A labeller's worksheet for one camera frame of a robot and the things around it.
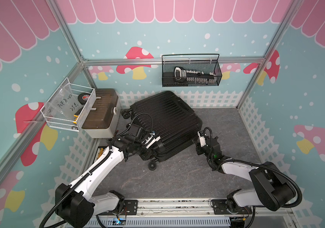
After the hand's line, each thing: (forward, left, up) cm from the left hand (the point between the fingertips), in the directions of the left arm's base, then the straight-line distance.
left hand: (151, 153), depth 77 cm
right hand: (+14, -28, -7) cm, 32 cm away
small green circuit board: (-30, +17, -18) cm, 38 cm away
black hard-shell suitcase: (+17, -13, +5) cm, 22 cm away
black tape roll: (+25, +39, +18) cm, 50 cm away
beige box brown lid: (+22, +32, +3) cm, 39 cm away
